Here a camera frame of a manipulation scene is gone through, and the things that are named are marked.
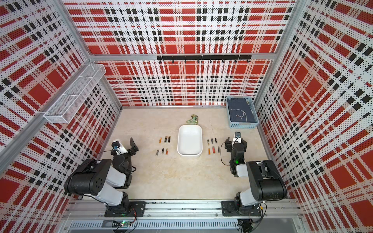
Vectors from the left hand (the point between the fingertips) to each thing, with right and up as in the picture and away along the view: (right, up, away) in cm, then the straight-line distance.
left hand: (128, 140), depth 88 cm
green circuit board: (+5, -38, -19) cm, 43 cm away
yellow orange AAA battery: (+50, -8, +8) cm, 51 cm away
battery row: (+53, -2, +13) cm, 55 cm away
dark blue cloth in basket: (+75, +19, +20) cm, 80 cm away
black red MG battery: (+19, -8, +8) cm, 22 cm away
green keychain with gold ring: (+40, +12, +24) cm, 48 cm away
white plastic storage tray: (+37, -1, +12) cm, 39 cm away
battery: (+50, -3, +13) cm, 52 cm away
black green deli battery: (+57, -7, +8) cm, 58 cm away
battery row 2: (+56, -2, +13) cm, 57 cm away
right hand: (+68, +1, +4) cm, 68 cm away
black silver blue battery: (+20, -1, +14) cm, 24 cm away
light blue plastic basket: (+77, +9, +17) cm, 79 cm away
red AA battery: (+53, -8, +8) cm, 55 cm away
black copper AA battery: (+22, -1, +14) cm, 26 cm away
